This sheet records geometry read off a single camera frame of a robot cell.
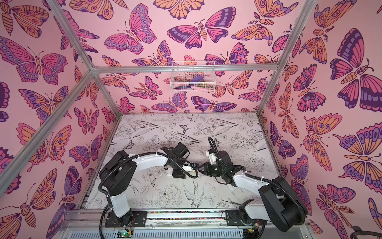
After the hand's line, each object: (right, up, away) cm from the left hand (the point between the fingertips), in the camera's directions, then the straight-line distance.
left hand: (186, 169), depth 90 cm
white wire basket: (+4, +58, +7) cm, 59 cm away
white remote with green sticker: (-10, -1, -1) cm, 10 cm away
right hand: (+7, +3, -7) cm, 10 cm away
